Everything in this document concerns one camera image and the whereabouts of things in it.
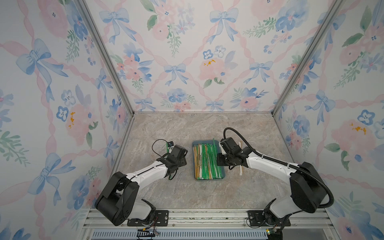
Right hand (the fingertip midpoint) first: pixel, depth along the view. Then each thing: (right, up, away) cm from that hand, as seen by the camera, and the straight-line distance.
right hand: (217, 159), depth 87 cm
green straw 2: (-29, +9, -6) cm, 31 cm away
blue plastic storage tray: (-12, +9, +14) cm, 21 cm away
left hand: (-21, +1, +3) cm, 21 cm away
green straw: (-4, -6, +3) cm, 8 cm away
